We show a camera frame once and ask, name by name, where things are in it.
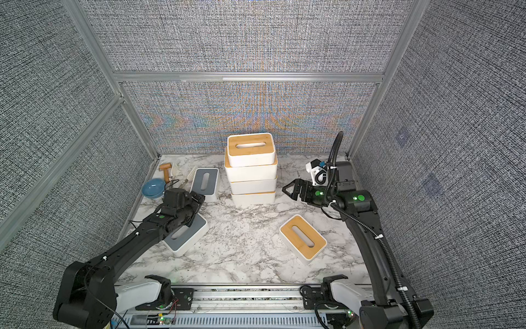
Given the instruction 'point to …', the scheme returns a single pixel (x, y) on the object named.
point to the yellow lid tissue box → (253, 186)
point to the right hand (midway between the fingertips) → (292, 188)
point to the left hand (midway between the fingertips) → (206, 199)
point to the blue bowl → (153, 188)
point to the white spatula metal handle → (181, 186)
